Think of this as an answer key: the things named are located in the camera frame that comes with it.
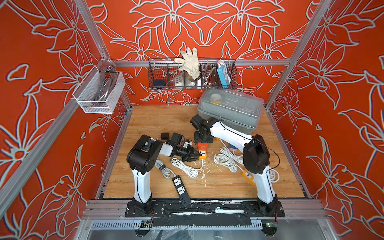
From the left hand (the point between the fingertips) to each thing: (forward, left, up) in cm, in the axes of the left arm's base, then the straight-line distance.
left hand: (199, 157), depth 90 cm
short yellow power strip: (+2, -2, +1) cm, 3 cm away
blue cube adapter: (-10, -12, +31) cm, 34 cm away
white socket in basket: (+38, +15, +28) cm, 50 cm away
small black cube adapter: (+14, +25, 0) cm, 28 cm away
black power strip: (-22, +8, 0) cm, 23 cm away
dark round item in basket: (+42, +30, +24) cm, 56 cm away
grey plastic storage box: (+25, -24, +17) cm, 38 cm away
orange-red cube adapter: (+5, -2, +4) cm, 7 cm away
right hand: (+8, +2, +6) cm, 10 cm away
